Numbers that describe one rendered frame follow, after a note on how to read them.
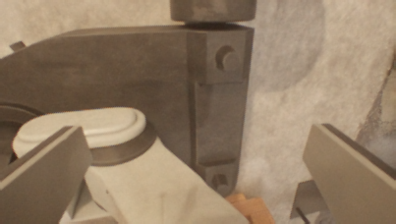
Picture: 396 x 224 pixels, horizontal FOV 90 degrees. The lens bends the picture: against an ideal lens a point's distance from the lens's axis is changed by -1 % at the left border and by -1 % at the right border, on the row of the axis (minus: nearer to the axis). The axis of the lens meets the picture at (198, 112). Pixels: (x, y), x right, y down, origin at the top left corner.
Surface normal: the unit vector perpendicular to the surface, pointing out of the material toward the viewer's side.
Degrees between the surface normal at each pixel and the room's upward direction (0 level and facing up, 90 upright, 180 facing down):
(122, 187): 90
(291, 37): 0
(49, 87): 0
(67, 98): 0
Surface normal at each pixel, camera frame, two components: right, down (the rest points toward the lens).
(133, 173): -0.01, -0.88
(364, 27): 0.20, 0.47
